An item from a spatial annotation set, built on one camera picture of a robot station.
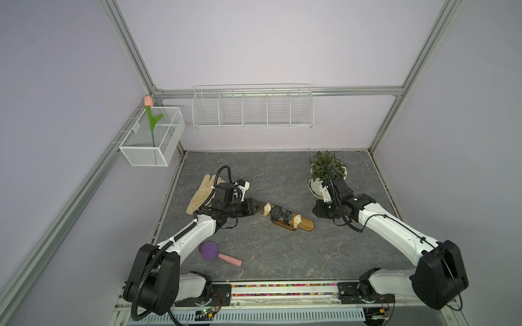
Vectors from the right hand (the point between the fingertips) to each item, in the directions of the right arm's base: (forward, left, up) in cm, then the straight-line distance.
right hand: (314, 209), depth 85 cm
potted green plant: (+19, -4, +7) cm, 21 cm away
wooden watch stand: (-6, +4, -2) cm, 7 cm away
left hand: (0, +22, +3) cm, 22 cm away
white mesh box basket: (+14, +69, +23) cm, 74 cm away
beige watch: (+1, +20, -2) cm, 20 cm away
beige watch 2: (-4, +8, -1) cm, 9 cm away
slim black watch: (-2, +12, -2) cm, 12 cm away
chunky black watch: (-1, +16, -1) cm, 16 cm away
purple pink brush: (-14, +44, -9) cm, 47 cm away
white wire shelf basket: (+46, +27, +19) cm, 57 cm away
